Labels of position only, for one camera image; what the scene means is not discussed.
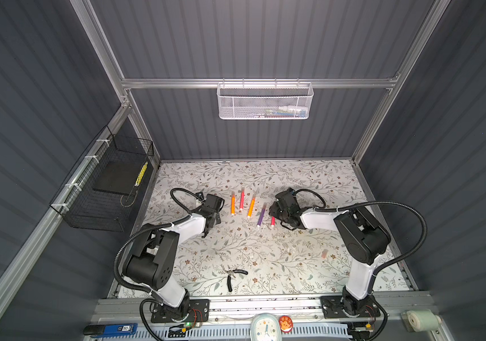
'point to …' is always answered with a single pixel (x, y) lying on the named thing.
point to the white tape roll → (420, 320)
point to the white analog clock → (265, 327)
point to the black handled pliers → (231, 273)
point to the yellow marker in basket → (143, 170)
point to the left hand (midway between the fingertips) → (203, 217)
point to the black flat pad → (119, 176)
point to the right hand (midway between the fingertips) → (274, 210)
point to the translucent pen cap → (324, 253)
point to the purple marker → (261, 214)
